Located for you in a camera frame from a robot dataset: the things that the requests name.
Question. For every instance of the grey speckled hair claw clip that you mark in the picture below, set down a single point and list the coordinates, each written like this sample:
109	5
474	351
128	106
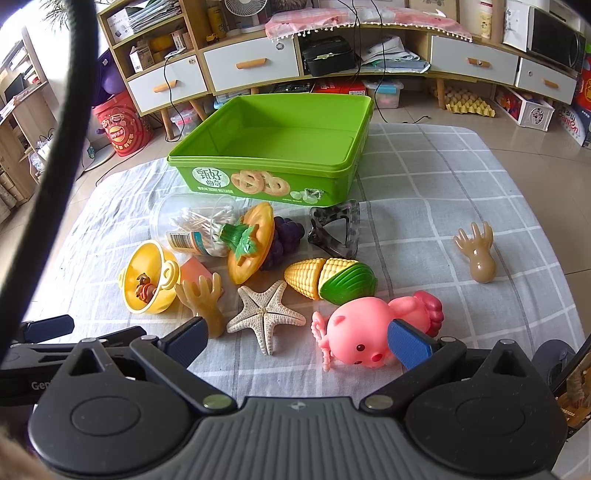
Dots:
318	240

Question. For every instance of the white drawer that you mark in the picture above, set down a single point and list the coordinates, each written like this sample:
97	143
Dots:
475	60
251	62
547	83
184	83

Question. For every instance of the pink lace-trimmed cloth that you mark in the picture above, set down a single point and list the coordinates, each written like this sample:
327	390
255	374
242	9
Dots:
323	23

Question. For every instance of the purple toy grapes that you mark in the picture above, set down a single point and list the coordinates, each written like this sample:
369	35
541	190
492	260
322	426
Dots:
288	233

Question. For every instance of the red flat box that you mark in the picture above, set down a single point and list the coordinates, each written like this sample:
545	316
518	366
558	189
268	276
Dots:
337	87

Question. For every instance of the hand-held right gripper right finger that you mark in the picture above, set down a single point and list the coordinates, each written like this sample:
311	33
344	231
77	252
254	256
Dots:
408	344

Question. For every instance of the yellow toy pot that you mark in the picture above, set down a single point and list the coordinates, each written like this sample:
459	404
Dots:
159	258

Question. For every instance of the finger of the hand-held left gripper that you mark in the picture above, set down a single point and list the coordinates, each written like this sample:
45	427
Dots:
120	334
48	328

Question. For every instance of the blue-lid storage box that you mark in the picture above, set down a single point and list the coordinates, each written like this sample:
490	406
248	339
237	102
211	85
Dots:
226	99

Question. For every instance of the red and white carton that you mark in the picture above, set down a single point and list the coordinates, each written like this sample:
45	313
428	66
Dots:
577	127

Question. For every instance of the tan hand-shaped toy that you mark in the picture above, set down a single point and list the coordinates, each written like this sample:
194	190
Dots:
482	265
207	314

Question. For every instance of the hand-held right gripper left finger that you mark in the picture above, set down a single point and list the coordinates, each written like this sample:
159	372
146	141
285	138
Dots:
187	339

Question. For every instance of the pile of folded cloths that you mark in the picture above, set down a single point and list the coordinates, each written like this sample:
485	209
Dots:
392	55

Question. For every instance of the small cardboard box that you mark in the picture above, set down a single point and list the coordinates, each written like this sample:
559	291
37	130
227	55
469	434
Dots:
141	57

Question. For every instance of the white desk fan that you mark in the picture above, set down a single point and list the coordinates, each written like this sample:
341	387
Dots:
244	11

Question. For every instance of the green plastic storage box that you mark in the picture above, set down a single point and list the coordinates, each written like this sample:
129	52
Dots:
277	134

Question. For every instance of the small brown toy figure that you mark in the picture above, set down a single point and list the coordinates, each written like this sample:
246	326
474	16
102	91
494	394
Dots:
145	288

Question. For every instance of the yellow egg tray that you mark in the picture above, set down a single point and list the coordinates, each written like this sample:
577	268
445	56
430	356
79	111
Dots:
468	104

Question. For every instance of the clear storage box pink contents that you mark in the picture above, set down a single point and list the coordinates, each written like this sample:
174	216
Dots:
385	94

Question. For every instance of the orange toy pumpkin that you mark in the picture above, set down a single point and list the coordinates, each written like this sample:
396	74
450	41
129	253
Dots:
263	221

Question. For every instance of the white crate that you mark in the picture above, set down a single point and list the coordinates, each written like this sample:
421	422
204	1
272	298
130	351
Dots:
526	108

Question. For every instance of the toy corn cob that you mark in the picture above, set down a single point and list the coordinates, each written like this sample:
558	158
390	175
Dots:
341	281

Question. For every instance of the wooden cabinet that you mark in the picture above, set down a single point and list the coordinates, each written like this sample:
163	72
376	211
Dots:
318	32

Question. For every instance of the black microwave oven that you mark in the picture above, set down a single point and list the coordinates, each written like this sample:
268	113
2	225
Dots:
554	41

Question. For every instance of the beige starfish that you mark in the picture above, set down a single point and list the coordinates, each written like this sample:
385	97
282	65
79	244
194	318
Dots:
263	314

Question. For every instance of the clear cotton swab jar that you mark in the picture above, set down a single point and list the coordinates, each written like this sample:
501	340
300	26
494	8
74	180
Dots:
194	221

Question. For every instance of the pink pig toy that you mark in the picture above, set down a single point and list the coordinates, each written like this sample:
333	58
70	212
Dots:
355	327

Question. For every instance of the black case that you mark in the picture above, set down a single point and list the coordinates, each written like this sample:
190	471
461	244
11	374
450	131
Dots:
330	57

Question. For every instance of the red printed bucket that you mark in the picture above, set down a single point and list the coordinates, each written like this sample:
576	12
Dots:
122	124

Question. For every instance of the yellow bottle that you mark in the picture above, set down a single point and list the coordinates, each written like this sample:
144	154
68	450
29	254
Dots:
217	21

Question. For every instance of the grey checked cloth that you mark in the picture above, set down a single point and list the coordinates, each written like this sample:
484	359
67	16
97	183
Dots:
438	184

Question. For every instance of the wooden desk shelf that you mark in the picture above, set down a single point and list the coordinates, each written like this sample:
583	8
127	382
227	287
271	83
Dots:
18	138

